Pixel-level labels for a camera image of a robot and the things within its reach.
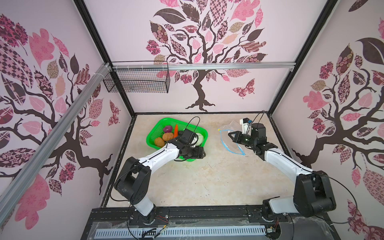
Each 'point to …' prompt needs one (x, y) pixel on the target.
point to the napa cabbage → (200, 139)
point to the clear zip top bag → (230, 144)
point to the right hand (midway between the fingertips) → (229, 132)
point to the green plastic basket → (190, 159)
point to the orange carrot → (176, 131)
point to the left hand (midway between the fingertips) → (200, 157)
